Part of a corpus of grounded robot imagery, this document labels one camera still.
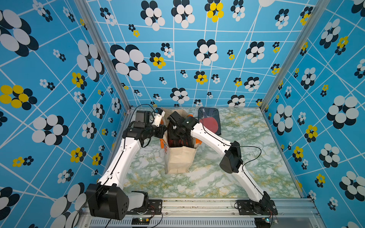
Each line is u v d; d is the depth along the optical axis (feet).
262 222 2.36
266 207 2.08
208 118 3.63
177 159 2.45
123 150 1.56
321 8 2.23
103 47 2.74
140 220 2.37
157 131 2.25
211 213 2.37
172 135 2.57
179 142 2.77
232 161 1.80
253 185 2.03
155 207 2.38
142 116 1.96
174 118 2.26
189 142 2.64
